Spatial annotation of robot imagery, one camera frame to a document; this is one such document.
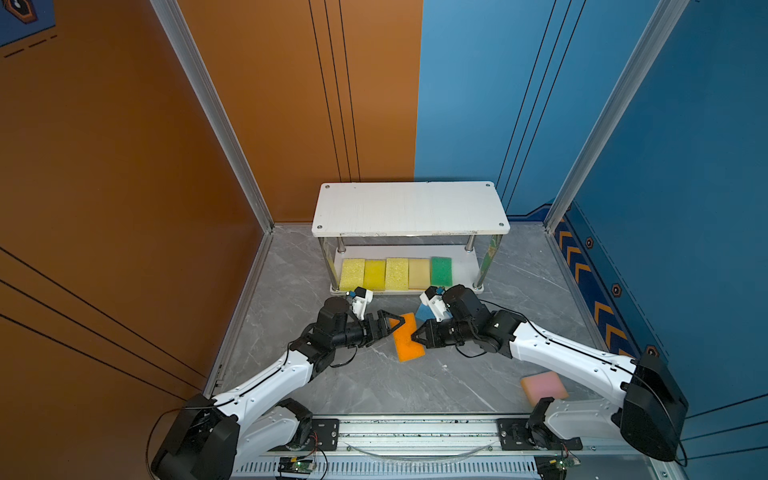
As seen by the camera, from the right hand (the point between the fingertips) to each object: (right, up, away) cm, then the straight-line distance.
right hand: (410, 339), depth 75 cm
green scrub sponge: (+11, +15, +21) cm, 29 cm away
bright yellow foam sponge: (-11, +15, +22) cm, 28 cm away
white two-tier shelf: (+13, +30, -1) cm, 33 cm away
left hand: (-3, +3, +2) cm, 5 cm away
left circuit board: (-29, -29, -4) cm, 41 cm away
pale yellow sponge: (+4, +15, +22) cm, 27 cm away
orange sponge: (-1, -2, -1) cm, 2 cm away
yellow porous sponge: (-3, +15, +21) cm, 26 cm away
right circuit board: (+34, -29, -4) cm, 45 cm away
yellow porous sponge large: (-18, +14, +21) cm, 31 cm away
